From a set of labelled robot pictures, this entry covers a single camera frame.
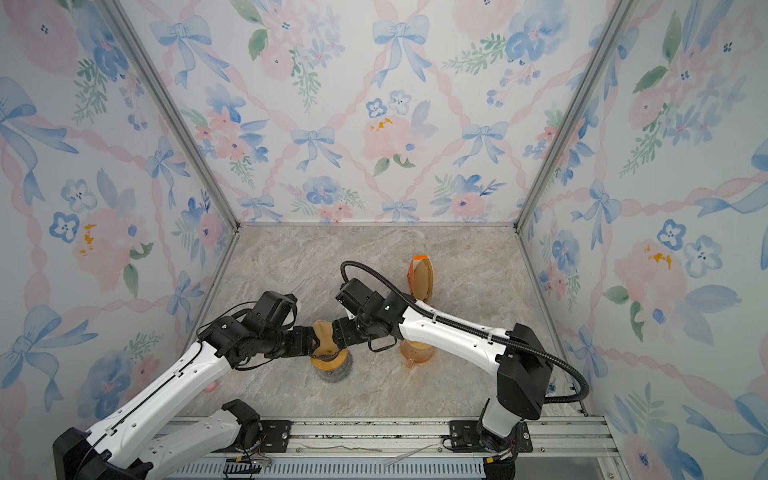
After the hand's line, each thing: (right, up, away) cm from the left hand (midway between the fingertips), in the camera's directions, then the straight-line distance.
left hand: (310, 342), depth 76 cm
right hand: (+8, +2, 0) cm, 8 cm away
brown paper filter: (+4, -2, +3) cm, 5 cm away
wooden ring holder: (+5, -5, 0) cm, 7 cm away
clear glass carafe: (+6, -10, +5) cm, 13 cm away
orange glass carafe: (+27, -4, +6) cm, 28 cm away
